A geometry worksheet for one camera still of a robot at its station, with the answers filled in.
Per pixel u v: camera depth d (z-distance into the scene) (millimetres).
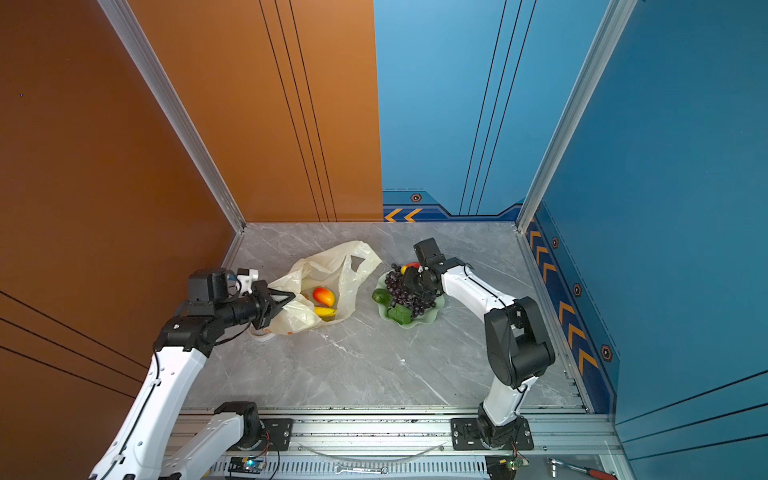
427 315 911
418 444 723
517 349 467
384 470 693
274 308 649
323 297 960
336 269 867
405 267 934
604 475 684
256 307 630
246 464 710
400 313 875
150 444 399
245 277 700
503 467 697
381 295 896
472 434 727
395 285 913
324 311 873
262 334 888
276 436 739
